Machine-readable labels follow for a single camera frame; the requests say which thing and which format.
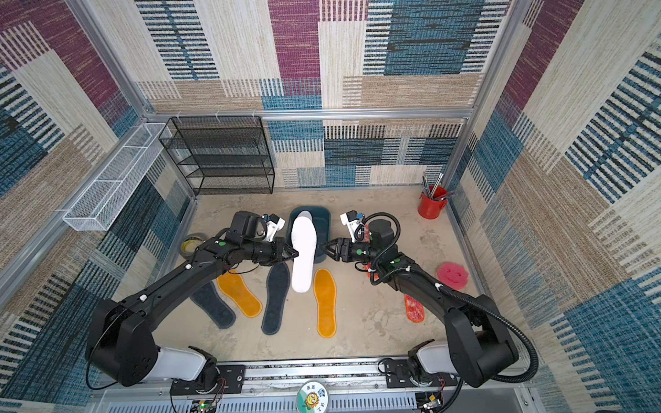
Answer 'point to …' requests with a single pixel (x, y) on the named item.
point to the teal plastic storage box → (322, 219)
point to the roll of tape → (190, 244)
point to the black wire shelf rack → (221, 155)
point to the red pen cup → (430, 204)
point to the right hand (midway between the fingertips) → (326, 250)
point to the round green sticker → (312, 397)
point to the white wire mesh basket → (97, 208)
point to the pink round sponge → (453, 274)
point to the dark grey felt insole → (278, 278)
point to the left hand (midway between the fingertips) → (299, 254)
